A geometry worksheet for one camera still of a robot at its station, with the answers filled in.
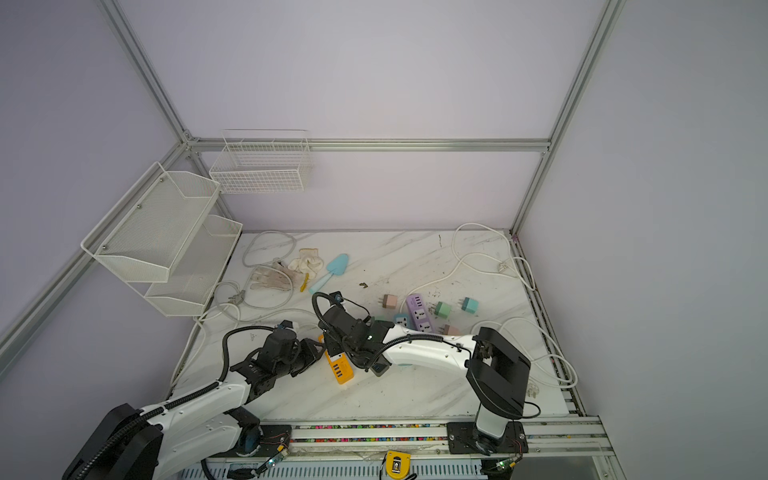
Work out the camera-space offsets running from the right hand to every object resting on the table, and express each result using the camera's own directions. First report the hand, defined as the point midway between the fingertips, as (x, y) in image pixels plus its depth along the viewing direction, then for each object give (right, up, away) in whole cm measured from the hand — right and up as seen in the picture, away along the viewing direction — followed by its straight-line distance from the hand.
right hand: (328, 333), depth 80 cm
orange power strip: (+3, -11, +4) cm, 12 cm away
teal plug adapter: (+43, +5, +18) cm, 47 cm away
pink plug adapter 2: (+36, -2, +12) cm, 38 cm away
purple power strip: (+26, +2, +15) cm, 30 cm away
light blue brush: (-4, +18, +32) cm, 37 cm away
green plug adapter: (+34, +3, +17) cm, 38 cm away
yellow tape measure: (+19, -28, -11) cm, 35 cm away
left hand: (-3, -7, +7) cm, 10 cm away
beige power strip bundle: (-21, +14, +25) cm, 35 cm away
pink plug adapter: (+17, +6, +19) cm, 26 cm away
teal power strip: (+21, +1, +13) cm, 25 cm away
